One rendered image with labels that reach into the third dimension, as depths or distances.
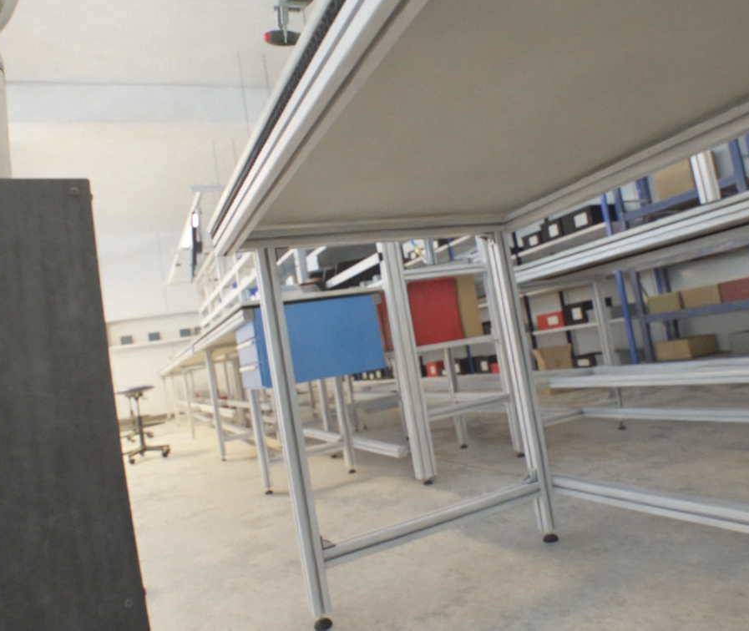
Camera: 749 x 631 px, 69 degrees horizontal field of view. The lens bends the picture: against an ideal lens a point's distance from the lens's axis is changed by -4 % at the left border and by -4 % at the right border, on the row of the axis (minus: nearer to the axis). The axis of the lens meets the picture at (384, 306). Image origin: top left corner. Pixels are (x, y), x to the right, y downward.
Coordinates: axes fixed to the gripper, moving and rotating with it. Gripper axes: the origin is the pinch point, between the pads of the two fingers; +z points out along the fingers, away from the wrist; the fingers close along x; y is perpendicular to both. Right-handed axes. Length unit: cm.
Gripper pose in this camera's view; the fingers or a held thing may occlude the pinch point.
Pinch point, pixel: (284, 43)
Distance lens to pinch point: 106.5
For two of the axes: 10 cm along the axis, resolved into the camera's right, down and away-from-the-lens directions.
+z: 0.2, 9.6, 2.7
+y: 9.2, -1.2, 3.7
